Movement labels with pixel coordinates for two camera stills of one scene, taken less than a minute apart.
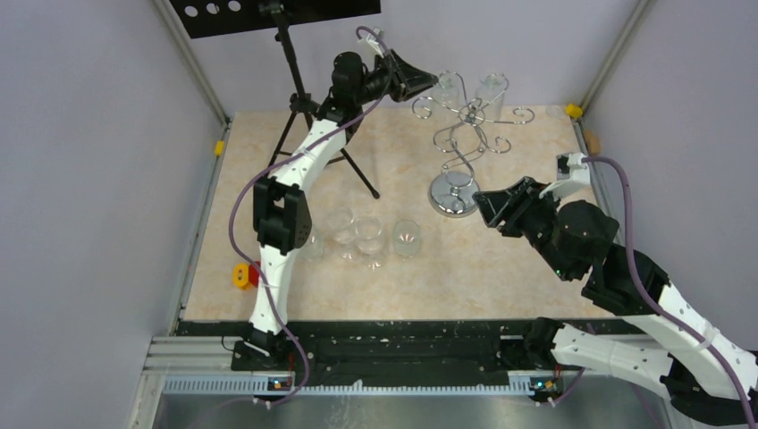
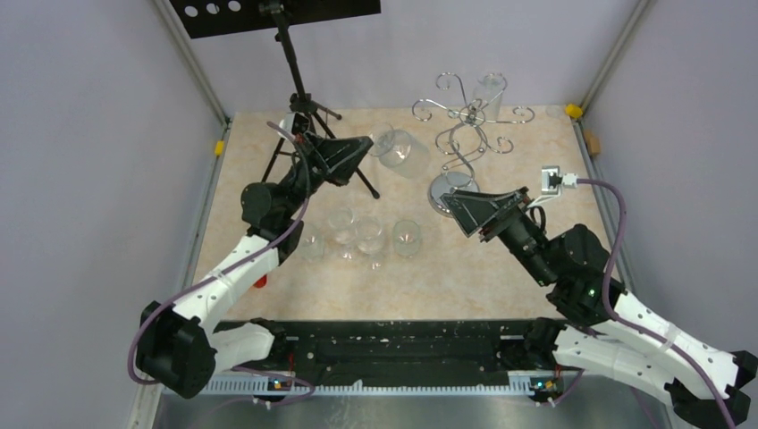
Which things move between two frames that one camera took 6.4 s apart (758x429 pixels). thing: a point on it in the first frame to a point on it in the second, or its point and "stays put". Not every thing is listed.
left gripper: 405,80 to 335,160
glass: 489,97 stays put
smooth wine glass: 343,228 stays put
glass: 407,238 stays put
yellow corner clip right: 573,111 stays put
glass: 444,96 to 400,151
